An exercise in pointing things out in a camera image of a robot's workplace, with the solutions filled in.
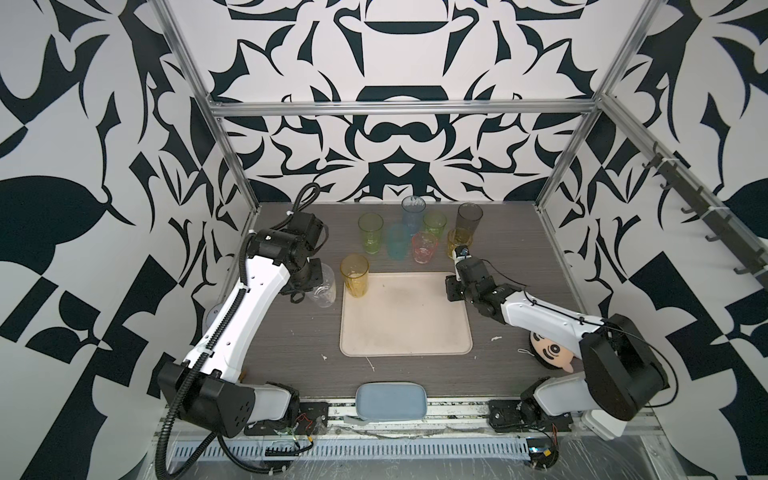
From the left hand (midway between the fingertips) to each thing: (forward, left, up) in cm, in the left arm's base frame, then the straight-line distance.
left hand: (303, 278), depth 75 cm
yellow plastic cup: (+25, -46, -20) cm, 56 cm away
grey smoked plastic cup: (+26, -49, -8) cm, 56 cm away
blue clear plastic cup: (+33, -31, -10) cm, 47 cm away
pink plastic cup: (+22, -34, -17) cm, 44 cm away
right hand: (+7, -40, -13) cm, 43 cm away
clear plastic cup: (-7, -7, +5) cm, 11 cm away
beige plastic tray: (0, -26, -22) cm, 35 cm away
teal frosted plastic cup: (+22, -25, -14) cm, 37 cm away
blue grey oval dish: (-25, -21, -17) cm, 37 cm away
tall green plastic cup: (+24, -17, -8) cm, 30 cm away
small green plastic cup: (+30, -39, -15) cm, 52 cm away
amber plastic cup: (+12, -11, -15) cm, 22 cm away
